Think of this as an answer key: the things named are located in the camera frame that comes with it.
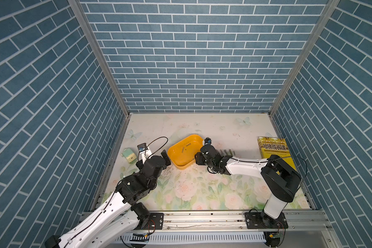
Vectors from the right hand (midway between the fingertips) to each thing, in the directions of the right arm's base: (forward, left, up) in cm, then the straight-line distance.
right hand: (197, 156), depth 90 cm
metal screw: (+9, -18, -5) cm, 20 cm away
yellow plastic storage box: (+4, +10, -7) cm, 13 cm away
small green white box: (-4, +39, +1) cm, 39 cm away
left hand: (-9, +16, +15) cm, 24 cm away
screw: (+9, +10, -6) cm, 15 cm away
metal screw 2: (+9, -21, -5) cm, 23 cm away
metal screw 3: (+8, -24, -6) cm, 26 cm away
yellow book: (+14, -46, -3) cm, 48 cm away
